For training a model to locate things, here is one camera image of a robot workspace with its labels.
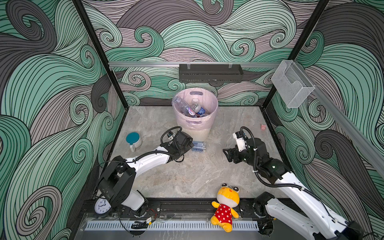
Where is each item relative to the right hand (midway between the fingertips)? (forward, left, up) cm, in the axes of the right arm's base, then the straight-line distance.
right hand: (229, 148), depth 77 cm
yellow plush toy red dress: (-22, +2, -9) cm, 24 cm away
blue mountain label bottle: (+25, +13, 0) cm, 29 cm away
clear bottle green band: (+27, +18, +4) cm, 32 cm away
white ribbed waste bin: (+12, +16, -7) cm, 21 cm away
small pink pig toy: (+27, -32, -17) cm, 45 cm away
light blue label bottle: (+7, +16, -12) cm, 21 cm away
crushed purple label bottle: (+24, +26, +7) cm, 36 cm away
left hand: (+7, +22, -8) cm, 24 cm away
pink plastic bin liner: (+31, +10, +6) cm, 33 cm away
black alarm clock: (-25, +65, -14) cm, 71 cm away
